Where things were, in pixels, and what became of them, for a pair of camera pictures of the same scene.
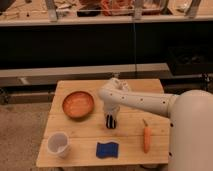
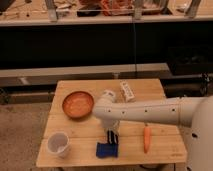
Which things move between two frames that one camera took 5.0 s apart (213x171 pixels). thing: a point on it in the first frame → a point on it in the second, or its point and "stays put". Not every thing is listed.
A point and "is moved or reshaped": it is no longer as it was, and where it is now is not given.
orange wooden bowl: (78, 104) stays put
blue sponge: (107, 149) stays put
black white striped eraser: (110, 122) is moved or reshaped
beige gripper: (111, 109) → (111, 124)
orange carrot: (146, 137) stays put
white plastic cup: (57, 144) stays put
